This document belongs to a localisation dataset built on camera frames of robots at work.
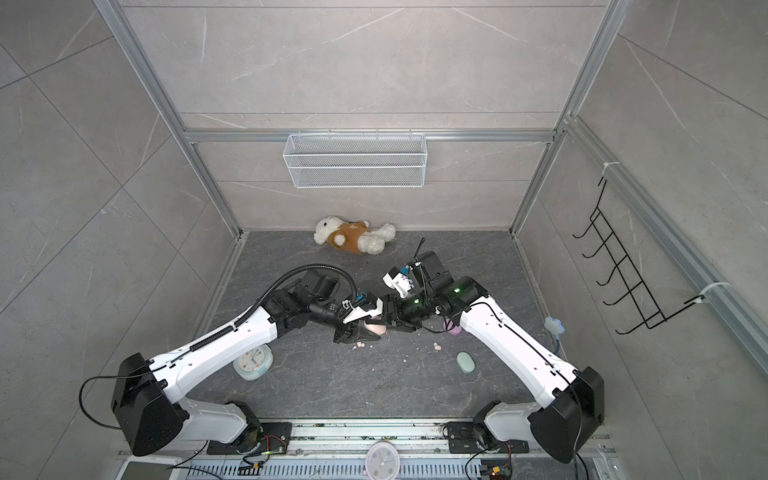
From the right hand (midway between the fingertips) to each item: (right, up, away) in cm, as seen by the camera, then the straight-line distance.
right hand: (375, 321), depth 69 cm
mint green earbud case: (+26, -15, +15) cm, 34 cm away
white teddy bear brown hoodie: (-10, +23, +37) cm, 44 cm away
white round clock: (+2, -33, 0) cm, 33 cm away
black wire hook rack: (+59, +7, -5) cm, 59 cm away
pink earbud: (-6, -11, +19) cm, 23 cm away
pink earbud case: (+1, -1, -2) cm, 3 cm away
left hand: (+1, 0, +2) cm, 3 cm away
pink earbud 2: (+17, -12, +19) cm, 28 cm away
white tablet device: (-50, -32, -4) cm, 59 cm away
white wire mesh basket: (-11, +49, +31) cm, 59 cm away
